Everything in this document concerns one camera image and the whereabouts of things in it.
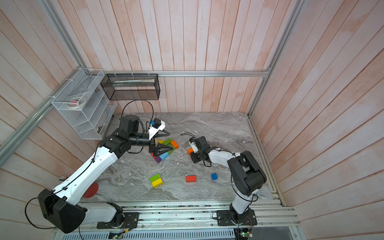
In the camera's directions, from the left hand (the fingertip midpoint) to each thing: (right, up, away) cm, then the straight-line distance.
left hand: (169, 142), depth 68 cm
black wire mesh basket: (-33, +37, +38) cm, 62 cm away
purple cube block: (-11, -13, +25) cm, 30 cm away
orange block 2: (-1, -4, +34) cm, 34 cm away
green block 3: (-11, -23, +19) cm, 32 cm away
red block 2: (+10, -23, +18) cm, 31 cm away
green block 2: (+2, -3, -5) cm, 6 cm away
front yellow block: (-9, -25, +15) cm, 30 cm away
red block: (-7, -4, -6) cm, 10 cm away
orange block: (+10, -8, +30) cm, 33 cm away
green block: (-6, -2, +32) cm, 33 cm away
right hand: (+13, -10, +28) cm, 33 cm away
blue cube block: (+24, -22, +18) cm, 37 cm away
